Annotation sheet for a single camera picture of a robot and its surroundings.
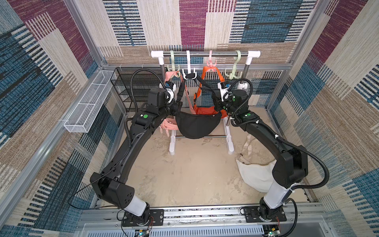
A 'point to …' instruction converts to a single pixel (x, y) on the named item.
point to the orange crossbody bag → (207, 110)
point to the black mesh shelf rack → (132, 85)
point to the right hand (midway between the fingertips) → (214, 97)
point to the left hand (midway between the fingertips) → (178, 101)
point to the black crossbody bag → (195, 125)
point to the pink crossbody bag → (168, 124)
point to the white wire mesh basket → (81, 118)
